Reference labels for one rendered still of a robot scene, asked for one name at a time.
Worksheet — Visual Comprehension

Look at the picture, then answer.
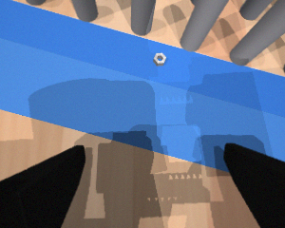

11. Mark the silver hex nut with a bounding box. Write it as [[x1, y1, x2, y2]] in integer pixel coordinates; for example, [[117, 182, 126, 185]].
[[153, 53, 166, 67]]

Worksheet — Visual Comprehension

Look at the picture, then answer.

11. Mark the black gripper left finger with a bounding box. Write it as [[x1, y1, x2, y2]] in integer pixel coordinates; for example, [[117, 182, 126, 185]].
[[0, 145, 86, 228]]

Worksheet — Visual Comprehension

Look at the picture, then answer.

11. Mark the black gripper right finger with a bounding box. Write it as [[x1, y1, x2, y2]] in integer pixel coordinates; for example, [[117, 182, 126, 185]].
[[223, 143, 285, 228]]

